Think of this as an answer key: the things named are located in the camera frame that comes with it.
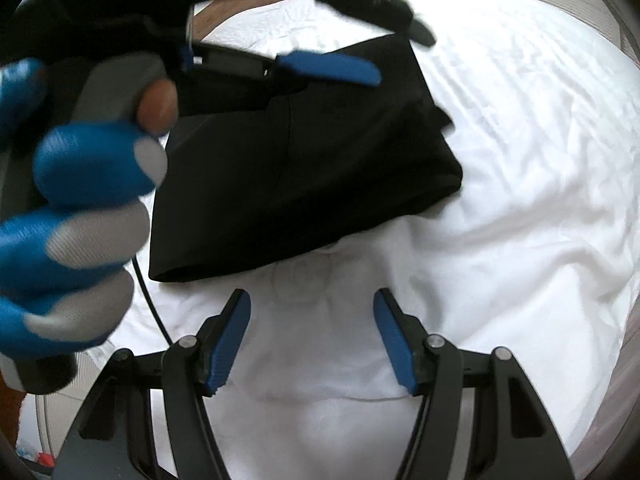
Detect black cable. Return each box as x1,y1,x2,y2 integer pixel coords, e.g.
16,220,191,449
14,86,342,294
131,252,174,348

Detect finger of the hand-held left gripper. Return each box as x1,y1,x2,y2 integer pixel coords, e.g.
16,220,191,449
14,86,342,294
315,0,437,49
195,44,384,87

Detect wooden headboard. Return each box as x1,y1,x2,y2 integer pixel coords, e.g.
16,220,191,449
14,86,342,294
192,0,262,45

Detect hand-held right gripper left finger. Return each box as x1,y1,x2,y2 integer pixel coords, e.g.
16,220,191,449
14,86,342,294
52,288,252,480

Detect person's left hand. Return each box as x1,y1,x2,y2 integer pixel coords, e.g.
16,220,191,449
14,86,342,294
0,57,179,361

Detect black pants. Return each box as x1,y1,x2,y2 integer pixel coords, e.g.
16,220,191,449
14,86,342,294
149,35,463,285

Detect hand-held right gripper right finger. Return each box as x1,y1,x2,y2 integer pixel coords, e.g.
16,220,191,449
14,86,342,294
372,288,576,480

